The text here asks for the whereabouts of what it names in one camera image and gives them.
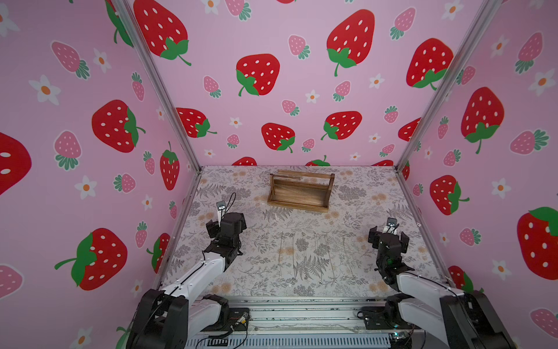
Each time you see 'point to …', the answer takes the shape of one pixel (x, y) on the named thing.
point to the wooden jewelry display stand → (308, 190)
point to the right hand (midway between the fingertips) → (396, 233)
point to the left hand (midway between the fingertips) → (227, 216)
